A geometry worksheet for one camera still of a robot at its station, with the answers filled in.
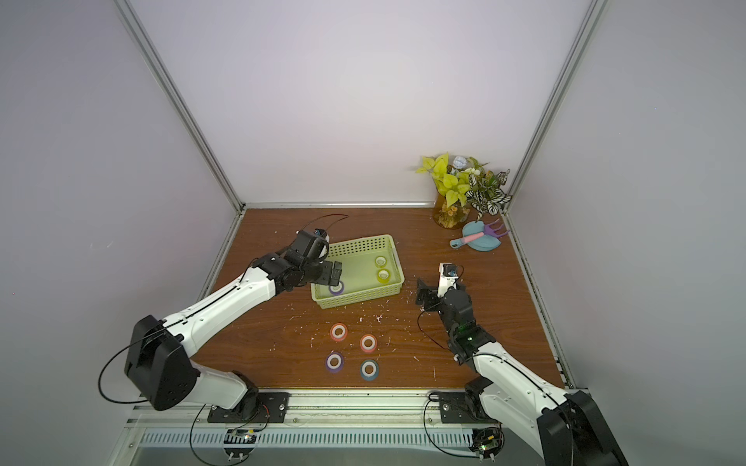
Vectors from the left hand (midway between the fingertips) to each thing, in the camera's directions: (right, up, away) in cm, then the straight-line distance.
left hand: (332, 266), depth 84 cm
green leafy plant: (+43, +27, +8) cm, 51 cm away
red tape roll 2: (+11, -23, 0) cm, 25 cm away
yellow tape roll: (+15, -5, +14) cm, 21 cm away
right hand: (+30, -3, -1) cm, 31 cm away
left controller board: (-21, -41, -13) cm, 48 cm away
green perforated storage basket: (+11, -3, +17) cm, 20 cm away
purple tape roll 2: (+1, -27, -3) cm, 27 cm away
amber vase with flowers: (+41, +16, +25) cm, 51 cm away
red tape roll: (+2, -20, +2) cm, 20 cm away
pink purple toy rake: (+43, +6, +22) cm, 49 cm away
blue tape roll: (+11, -30, -6) cm, 32 cm away
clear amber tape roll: (+14, 0, +17) cm, 22 cm away
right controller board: (+41, -41, -14) cm, 60 cm away
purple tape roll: (-1, -9, +10) cm, 14 cm away
